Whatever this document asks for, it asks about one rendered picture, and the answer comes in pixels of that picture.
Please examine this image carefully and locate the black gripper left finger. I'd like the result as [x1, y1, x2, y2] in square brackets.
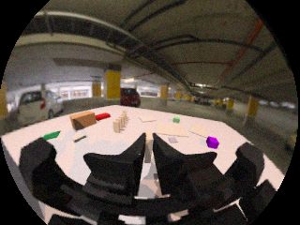
[83, 132, 146, 196]

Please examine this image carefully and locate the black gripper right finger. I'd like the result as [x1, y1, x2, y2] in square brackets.
[153, 132, 218, 195]

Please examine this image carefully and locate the small purple block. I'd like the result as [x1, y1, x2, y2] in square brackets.
[206, 136, 218, 149]

